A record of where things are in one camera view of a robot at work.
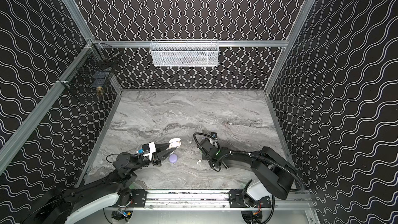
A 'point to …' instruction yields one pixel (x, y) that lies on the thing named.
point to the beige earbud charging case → (174, 142)
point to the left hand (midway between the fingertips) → (175, 147)
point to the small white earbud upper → (190, 141)
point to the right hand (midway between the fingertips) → (209, 152)
